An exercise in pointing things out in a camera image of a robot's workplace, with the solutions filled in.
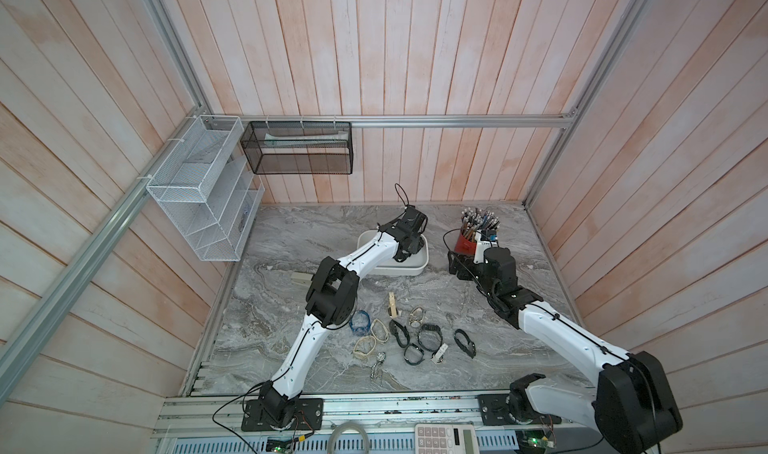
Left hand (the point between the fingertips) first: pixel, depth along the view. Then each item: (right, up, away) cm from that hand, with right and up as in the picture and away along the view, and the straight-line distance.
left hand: (406, 241), depth 102 cm
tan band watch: (-9, -25, -15) cm, 30 cm away
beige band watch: (-15, -31, -21) cm, 40 cm away
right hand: (+14, -3, -16) cm, 22 cm away
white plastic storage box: (+2, -8, -5) cm, 10 cm away
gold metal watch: (+2, -23, -12) cm, 26 cm away
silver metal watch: (-11, -35, -23) cm, 43 cm away
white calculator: (+6, -46, -34) cm, 57 cm away
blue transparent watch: (-16, -25, -13) cm, 32 cm away
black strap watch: (-6, -24, -16) cm, 30 cm away
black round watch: (+5, -28, -17) cm, 33 cm away
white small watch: (+6, -31, -23) cm, 39 cm away
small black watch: (+2, -30, -20) cm, 36 cm away
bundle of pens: (+20, +7, -10) cm, 24 cm away
